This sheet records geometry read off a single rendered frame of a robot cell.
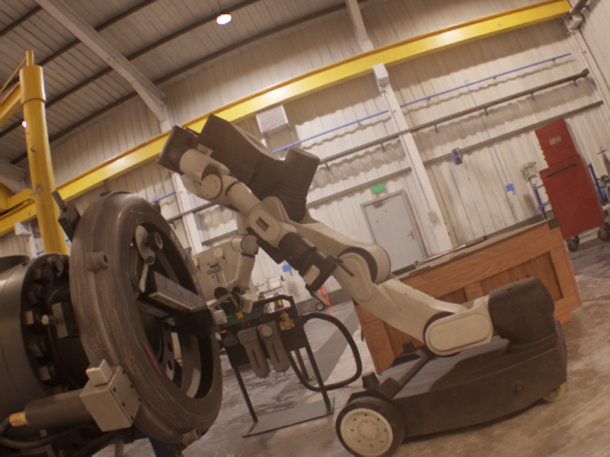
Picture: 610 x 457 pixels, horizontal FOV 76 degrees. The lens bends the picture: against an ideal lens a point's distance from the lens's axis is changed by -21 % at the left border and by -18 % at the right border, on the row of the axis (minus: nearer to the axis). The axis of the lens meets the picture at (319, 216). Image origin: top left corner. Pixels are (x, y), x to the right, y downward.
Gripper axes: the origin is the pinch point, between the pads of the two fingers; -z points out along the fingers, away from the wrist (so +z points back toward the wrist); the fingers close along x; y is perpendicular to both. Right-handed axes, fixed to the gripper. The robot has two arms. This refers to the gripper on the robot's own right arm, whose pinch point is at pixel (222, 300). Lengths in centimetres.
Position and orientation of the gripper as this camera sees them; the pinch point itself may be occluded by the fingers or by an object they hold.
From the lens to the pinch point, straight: 184.8
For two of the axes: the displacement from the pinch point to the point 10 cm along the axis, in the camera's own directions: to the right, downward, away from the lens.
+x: -5.5, -8.1, 2.1
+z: 0.7, 2.0, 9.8
